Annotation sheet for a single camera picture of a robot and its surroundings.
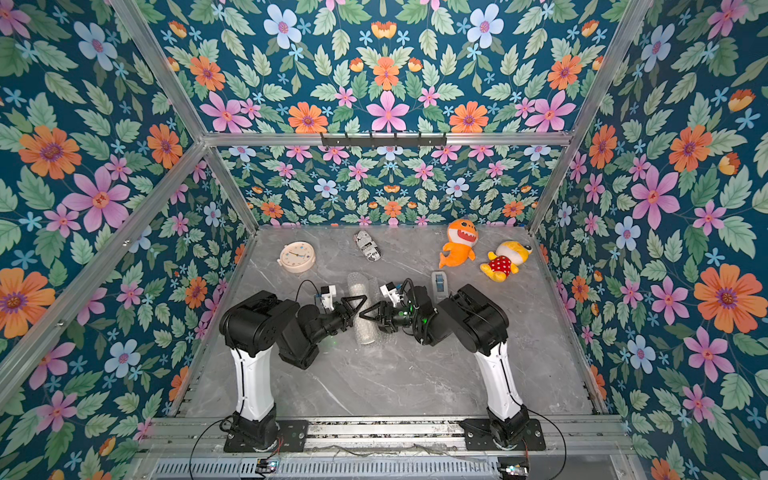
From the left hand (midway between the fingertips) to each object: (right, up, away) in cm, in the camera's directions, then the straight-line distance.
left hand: (368, 301), depth 90 cm
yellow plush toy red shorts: (+46, +12, +12) cm, 50 cm away
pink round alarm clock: (-28, +13, +17) cm, 36 cm away
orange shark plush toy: (+32, +21, +17) cm, 43 cm away
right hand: (+1, -4, -1) cm, 4 cm away
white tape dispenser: (+23, +4, +8) cm, 25 cm away
